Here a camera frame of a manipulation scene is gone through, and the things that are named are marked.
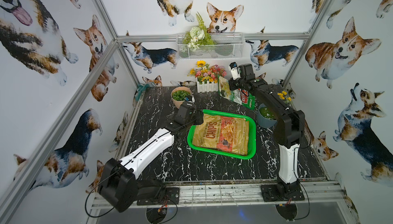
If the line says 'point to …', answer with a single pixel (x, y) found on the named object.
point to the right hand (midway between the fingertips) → (236, 75)
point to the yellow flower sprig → (282, 95)
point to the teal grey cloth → (142, 88)
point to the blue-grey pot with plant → (265, 118)
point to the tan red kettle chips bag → (222, 133)
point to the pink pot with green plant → (178, 94)
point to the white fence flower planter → (207, 76)
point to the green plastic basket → (252, 142)
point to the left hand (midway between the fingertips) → (198, 109)
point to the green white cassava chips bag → (240, 95)
